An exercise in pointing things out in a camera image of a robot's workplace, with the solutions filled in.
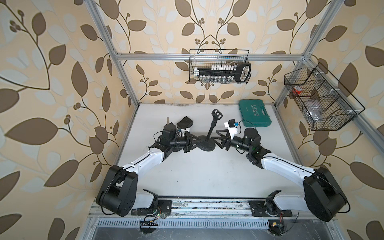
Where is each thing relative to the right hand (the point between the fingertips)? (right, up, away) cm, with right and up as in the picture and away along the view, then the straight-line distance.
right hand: (213, 135), depth 78 cm
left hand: (-7, -2, -2) cm, 8 cm away
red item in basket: (+50, +26, +9) cm, 57 cm away
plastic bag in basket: (+50, +13, -4) cm, 52 cm away
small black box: (-17, +6, +29) cm, 34 cm away
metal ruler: (-31, +7, +34) cm, 46 cm away
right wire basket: (+55, +16, -5) cm, 57 cm away
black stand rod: (0, +10, -9) cm, 14 cm away
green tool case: (+33, +13, +31) cm, 47 cm away
